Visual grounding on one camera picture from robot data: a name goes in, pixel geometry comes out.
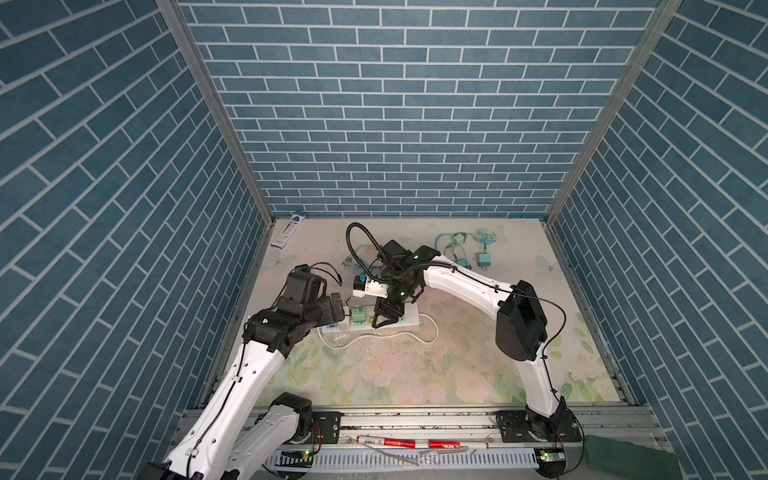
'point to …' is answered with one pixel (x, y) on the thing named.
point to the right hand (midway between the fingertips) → (374, 311)
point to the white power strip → (410, 318)
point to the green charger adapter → (358, 314)
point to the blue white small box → (288, 230)
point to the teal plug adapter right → (484, 260)
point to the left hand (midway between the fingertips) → (327, 305)
